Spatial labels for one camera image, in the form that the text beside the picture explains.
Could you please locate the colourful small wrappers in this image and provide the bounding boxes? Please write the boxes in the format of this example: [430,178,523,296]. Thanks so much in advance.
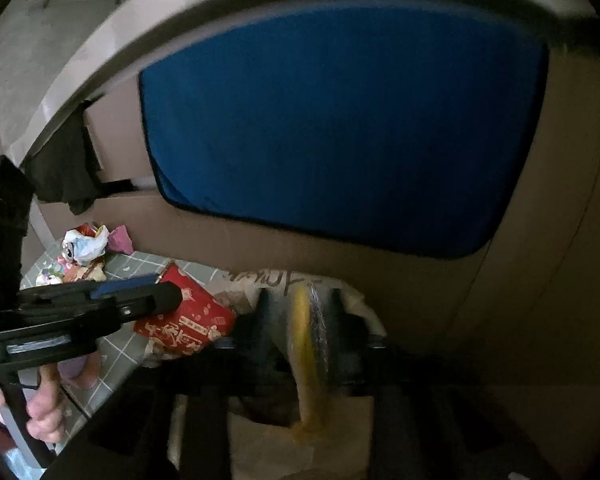
[35,256,107,286]

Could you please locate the person's left hand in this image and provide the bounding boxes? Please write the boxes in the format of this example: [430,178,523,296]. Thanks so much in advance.
[0,364,64,443]

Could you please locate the pink crumpled paper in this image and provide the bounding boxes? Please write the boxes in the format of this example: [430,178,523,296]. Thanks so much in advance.
[107,224,134,256]

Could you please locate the crumpled white blue wrapper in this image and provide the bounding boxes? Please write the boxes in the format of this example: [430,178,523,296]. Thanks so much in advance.
[61,226,109,266]

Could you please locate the beige lined trash bin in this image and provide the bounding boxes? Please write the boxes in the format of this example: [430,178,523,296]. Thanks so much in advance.
[168,270,386,479]

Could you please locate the grey grid tablecloth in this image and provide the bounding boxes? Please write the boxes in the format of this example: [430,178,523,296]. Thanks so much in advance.
[19,242,221,453]

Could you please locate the red printed packet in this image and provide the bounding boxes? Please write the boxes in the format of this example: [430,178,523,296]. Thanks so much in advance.
[133,261,237,356]

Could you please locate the blue cushion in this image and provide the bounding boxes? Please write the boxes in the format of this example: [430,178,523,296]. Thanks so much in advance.
[138,1,550,260]

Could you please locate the yellow sponge scrubber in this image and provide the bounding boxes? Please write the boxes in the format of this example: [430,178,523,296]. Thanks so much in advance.
[287,284,329,443]

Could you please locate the black cloth under counter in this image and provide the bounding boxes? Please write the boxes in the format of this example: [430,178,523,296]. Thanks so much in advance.
[22,105,100,216]

